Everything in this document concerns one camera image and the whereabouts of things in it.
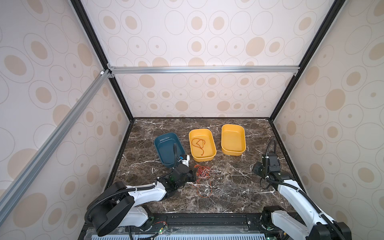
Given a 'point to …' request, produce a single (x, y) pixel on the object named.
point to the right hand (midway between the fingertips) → (258, 166)
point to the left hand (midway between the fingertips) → (201, 168)
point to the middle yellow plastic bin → (202, 145)
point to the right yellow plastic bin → (233, 139)
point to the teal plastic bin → (164, 144)
